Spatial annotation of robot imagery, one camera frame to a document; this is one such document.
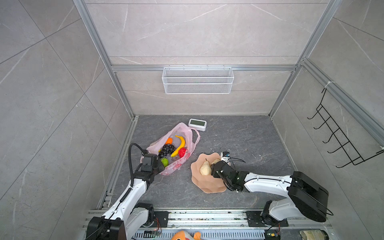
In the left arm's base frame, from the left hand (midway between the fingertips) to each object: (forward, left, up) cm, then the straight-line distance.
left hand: (159, 160), depth 87 cm
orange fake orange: (+15, -5, -2) cm, 16 cm away
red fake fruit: (+6, -13, -1) cm, 15 cm away
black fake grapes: (+9, -3, -3) cm, 10 cm away
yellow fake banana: (+12, -13, -4) cm, 18 cm away
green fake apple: (0, -3, -1) cm, 4 cm away
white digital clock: (+29, -26, -2) cm, 39 cm away
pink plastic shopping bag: (+14, -19, +4) cm, 24 cm away
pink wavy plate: (-13, -29, -5) cm, 32 cm away
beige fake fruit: (-6, -27, 0) cm, 28 cm away
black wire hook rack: (-12, -88, +25) cm, 93 cm away
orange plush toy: (-36, -15, +1) cm, 39 cm away
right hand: (-3, -33, -2) cm, 33 cm away
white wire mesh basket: (+48, -25, +23) cm, 59 cm away
